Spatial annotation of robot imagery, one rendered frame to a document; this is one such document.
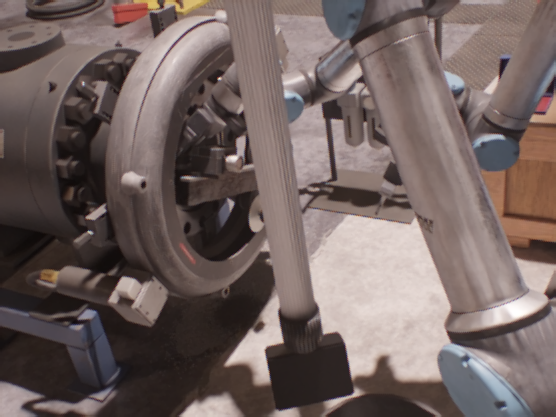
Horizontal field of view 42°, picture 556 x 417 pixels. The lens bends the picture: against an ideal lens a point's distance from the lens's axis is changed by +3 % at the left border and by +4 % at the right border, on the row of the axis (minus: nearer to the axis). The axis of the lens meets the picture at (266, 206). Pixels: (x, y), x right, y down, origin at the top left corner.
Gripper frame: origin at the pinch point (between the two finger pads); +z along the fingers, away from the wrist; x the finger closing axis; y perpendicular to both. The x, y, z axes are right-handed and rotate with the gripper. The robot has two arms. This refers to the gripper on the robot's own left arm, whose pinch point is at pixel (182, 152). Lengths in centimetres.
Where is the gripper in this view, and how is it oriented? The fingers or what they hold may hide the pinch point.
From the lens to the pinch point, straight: 178.9
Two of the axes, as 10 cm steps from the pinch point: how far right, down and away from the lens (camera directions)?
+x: -3.1, 1.7, -9.4
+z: -6.4, 6.9, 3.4
